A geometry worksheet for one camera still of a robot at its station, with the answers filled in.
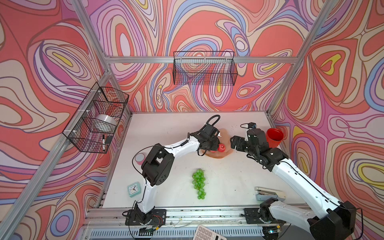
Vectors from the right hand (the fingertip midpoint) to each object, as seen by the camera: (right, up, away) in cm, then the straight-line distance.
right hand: (238, 143), depth 80 cm
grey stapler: (+14, -27, 0) cm, 30 cm away
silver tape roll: (-67, +11, -9) cm, 69 cm away
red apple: (-7, -4, +14) cm, 16 cm away
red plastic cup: (+24, +3, +9) cm, 26 cm away
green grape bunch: (-22, -21, +1) cm, 30 cm away
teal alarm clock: (-57, -25, 0) cm, 62 cm away
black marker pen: (-69, +1, -8) cm, 69 cm away
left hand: (-9, -2, +11) cm, 15 cm away
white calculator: (-20, -41, -11) cm, 47 cm away
